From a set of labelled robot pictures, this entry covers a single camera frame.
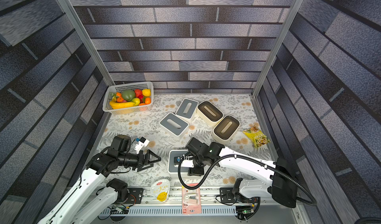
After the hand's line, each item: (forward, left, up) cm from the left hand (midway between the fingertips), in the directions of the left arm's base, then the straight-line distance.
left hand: (156, 163), depth 68 cm
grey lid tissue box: (-2, -7, -6) cm, 10 cm away
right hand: (+2, -15, -8) cm, 17 cm away
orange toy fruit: (+50, +17, -11) cm, 54 cm away
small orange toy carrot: (+52, +39, -11) cm, 66 cm away
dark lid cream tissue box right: (+25, -38, -11) cm, 47 cm away
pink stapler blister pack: (-13, -17, -15) cm, 26 cm away
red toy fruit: (+56, +26, -10) cm, 63 cm away
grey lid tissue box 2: (+29, -5, -13) cm, 32 cm away
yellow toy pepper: (+58, +20, -11) cm, 62 cm away
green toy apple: (+47, +24, -9) cm, 54 cm away
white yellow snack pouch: (-9, -2, -8) cm, 12 cm away
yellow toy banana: (+43, +38, -8) cm, 58 cm away
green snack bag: (+20, -58, -11) cm, 62 cm away
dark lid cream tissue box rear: (+37, -30, -11) cm, 49 cm away
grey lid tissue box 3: (+44, -13, -13) cm, 48 cm away
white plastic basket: (+57, +47, -7) cm, 74 cm away
